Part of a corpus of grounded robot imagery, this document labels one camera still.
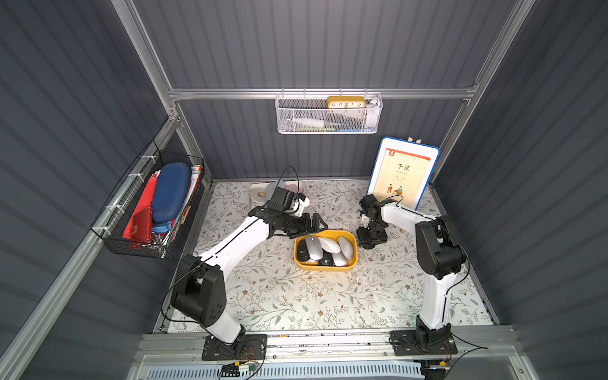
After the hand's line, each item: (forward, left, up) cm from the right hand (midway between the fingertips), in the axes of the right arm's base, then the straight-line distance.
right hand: (372, 241), depth 97 cm
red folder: (-14, +73, +32) cm, 81 cm away
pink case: (+1, +28, +25) cm, 37 cm away
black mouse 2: (-10, +19, +3) cm, 22 cm away
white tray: (-6, +30, +28) cm, 42 cm away
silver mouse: (-6, +24, +6) cm, 26 cm away
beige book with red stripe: (+16, -9, +24) cm, 30 cm away
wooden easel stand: (+22, -13, +34) cm, 43 cm away
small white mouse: (-9, +14, 0) cm, 17 cm away
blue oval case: (+2, +70, +32) cm, 77 cm away
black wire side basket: (-15, +78, +36) cm, 87 cm away
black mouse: (-8, +28, +4) cm, 30 cm away
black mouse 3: (-3, +2, +2) cm, 4 cm away
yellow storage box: (+3, +17, +1) cm, 17 cm away
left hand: (-6, +22, +17) cm, 29 cm away
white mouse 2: (-6, +18, +6) cm, 20 cm away
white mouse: (-5, +12, +5) cm, 14 cm away
